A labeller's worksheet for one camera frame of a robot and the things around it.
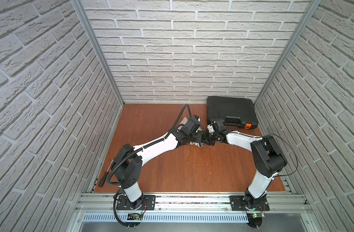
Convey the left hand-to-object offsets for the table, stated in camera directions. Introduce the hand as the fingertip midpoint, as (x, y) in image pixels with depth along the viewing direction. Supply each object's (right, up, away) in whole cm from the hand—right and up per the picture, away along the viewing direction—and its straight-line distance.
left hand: (204, 134), depth 82 cm
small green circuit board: (-37, -40, -12) cm, 56 cm away
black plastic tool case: (+31, +15, +28) cm, 44 cm away
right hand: (-1, -4, +12) cm, 12 cm away
